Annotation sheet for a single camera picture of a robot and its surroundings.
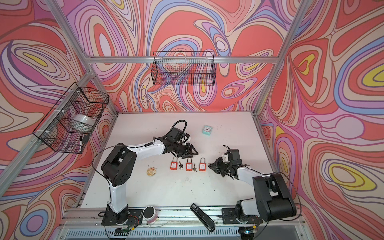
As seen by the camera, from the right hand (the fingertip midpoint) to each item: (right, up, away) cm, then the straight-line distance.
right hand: (209, 168), depth 88 cm
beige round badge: (-35, -2, 0) cm, 35 cm away
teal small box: (0, +22, +19) cm, 29 cm away
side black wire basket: (-68, +26, -19) cm, 76 cm away
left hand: (-7, +9, -1) cm, 11 cm away
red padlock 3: (-4, +1, +1) cm, 4 cm away
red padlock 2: (-12, +1, +2) cm, 12 cm away
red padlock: (-21, +2, +3) cm, 22 cm away
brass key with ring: (-17, +1, +3) cm, 17 cm away
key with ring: (-9, -1, +2) cm, 9 cm away
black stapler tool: (-3, -19, -21) cm, 29 cm away
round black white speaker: (-30, -17, -18) cm, 39 cm away
